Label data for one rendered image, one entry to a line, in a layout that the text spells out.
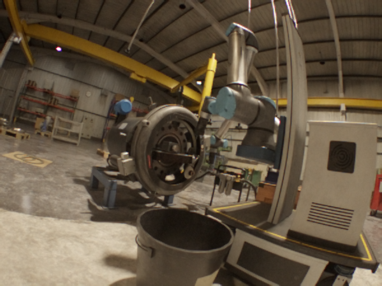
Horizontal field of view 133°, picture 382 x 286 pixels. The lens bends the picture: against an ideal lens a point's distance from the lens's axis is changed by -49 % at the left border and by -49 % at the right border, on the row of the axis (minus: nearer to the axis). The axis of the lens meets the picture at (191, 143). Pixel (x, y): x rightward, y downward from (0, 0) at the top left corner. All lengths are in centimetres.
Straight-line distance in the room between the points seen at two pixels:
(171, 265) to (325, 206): 61
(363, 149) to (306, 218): 37
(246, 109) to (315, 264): 75
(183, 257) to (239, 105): 64
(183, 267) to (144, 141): 85
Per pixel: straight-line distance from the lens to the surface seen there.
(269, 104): 89
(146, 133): 111
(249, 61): 120
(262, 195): 162
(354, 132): 79
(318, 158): 77
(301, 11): 962
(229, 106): 75
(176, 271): 47
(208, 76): 568
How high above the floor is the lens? 59
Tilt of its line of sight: 4 degrees up
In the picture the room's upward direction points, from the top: 12 degrees clockwise
